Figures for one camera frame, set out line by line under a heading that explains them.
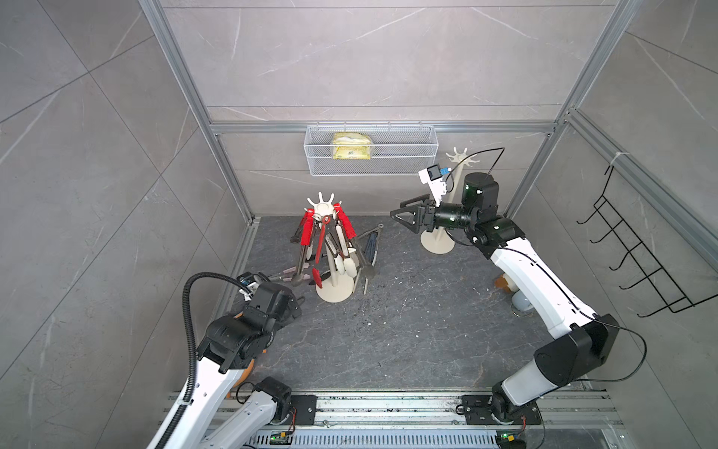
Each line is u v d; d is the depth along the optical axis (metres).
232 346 0.41
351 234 0.73
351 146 0.87
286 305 0.53
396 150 1.01
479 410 0.72
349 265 0.79
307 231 0.70
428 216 0.60
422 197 0.69
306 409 0.73
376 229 1.14
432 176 0.60
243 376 0.77
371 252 1.06
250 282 0.58
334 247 0.74
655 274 0.63
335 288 0.97
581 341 0.41
